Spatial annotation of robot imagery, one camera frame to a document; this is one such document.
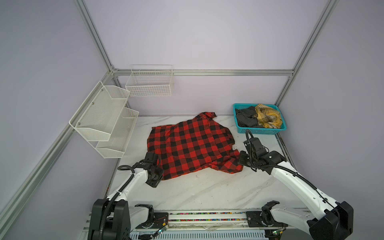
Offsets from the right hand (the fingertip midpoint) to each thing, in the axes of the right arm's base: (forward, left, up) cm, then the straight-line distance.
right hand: (238, 157), depth 80 cm
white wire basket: (+45, +54, +20) cm, 73 cm away
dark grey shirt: (+37, -13, -6) cm, 40 cm away
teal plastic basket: (+27, -22, -9) cm, 36 cm away
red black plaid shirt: (+19, +23, -14) cm, 33 cm away
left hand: (-8, +44, -11) cm, 45 cm away
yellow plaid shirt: (+35, -28, -4) cm, 45 cm away
